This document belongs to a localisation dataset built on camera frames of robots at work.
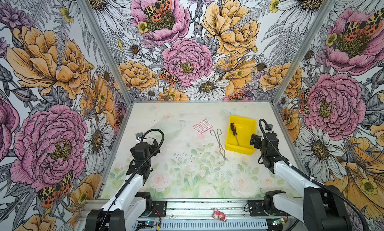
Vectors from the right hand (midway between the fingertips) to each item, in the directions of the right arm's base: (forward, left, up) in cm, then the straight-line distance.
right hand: (261, 139), depth 89 cm
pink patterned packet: (+18, +33, -9) cm, 39 cm away
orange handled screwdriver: (+13, +13, -7) cm, 20 cm away
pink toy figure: (-36, +28, -6) cm, 46 cm away
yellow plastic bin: (+11, +9, -8) cm, 16 cm away
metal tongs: (-2, +22, -9) cm, 24 cm away
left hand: (-3, +67, 0) cm, 67 cm away
